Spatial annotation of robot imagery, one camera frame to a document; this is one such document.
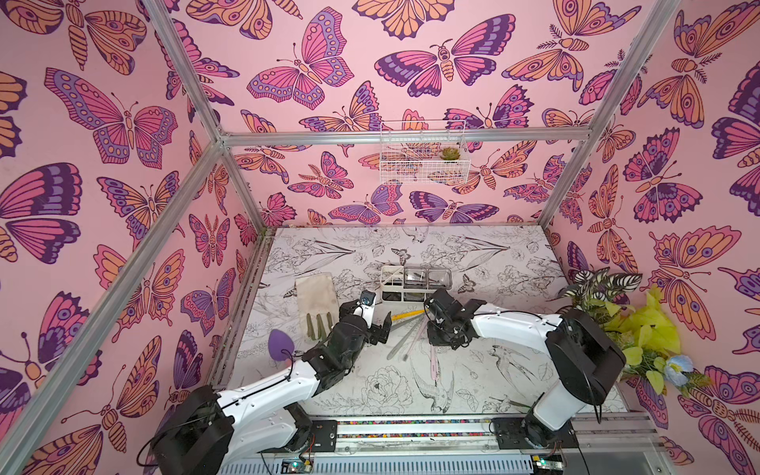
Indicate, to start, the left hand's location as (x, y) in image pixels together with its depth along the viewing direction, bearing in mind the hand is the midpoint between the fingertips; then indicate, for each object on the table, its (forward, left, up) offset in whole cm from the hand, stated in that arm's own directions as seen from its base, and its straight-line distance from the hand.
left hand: (377, 305), depth 82 cm
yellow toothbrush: (+4, -9, -13) cm, 16 cm away
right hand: (-3, -17, -13) cm, 21 cm away
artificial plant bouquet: (-13, -59, +11) cm, 62 cm away
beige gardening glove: (+8, +20, -13) cm, 25 cm away
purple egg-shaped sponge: (-5, +31, -13) cm, 34 cm away
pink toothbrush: (-11, -16, -14) cm, 24 cm away
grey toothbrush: (-4, -8, -14) cm, 17 cm away
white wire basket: (+44, -15, +20) cm, 51 cm away
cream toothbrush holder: (+16, -11, -13) cm, 24 cm away
